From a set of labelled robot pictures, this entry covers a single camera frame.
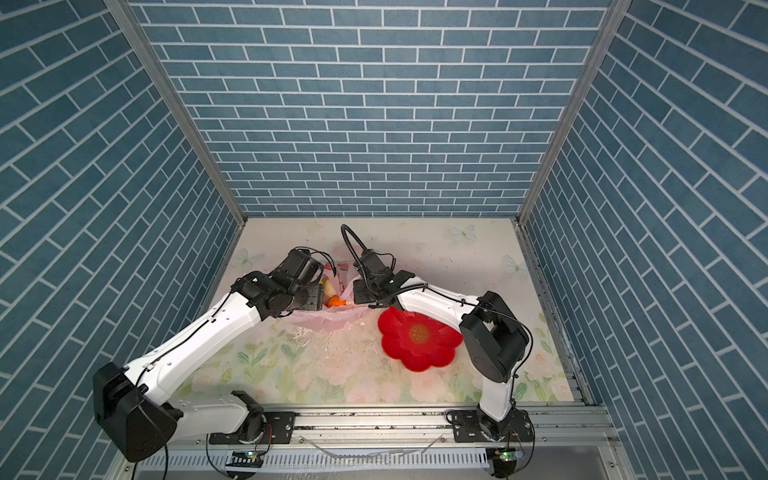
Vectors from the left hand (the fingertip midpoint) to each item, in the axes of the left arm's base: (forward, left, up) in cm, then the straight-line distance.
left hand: (313, 295), depth 80 cm
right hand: (+6, -10, -6) cm, 13 cm away
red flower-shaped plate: (-7, -29, -16) cm, 34 cm away
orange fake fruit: (+3, -4, -8) cm, 10 cm away
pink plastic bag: (-5, -4, -3) cm, 8 cm away
